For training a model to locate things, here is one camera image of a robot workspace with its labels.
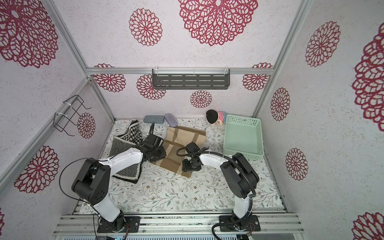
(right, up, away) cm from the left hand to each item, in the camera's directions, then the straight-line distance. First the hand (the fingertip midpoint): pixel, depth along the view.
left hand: (165, 154), depth 93 cm
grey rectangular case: (-10, +24, +24) cm, 36 cm away
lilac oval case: (+1, +23, +23) cm, 33 cm away
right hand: (+13, -8, -1) cm, 15 cm away
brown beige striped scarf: (+6, +8, +12) cm, 16 cm away
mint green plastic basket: (+55, +12, +17) cm, 59 cm away
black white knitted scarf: (-25, +12, +9) cm, 29 cm away
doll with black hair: (+34, +25, +20) cm, 46 cm away
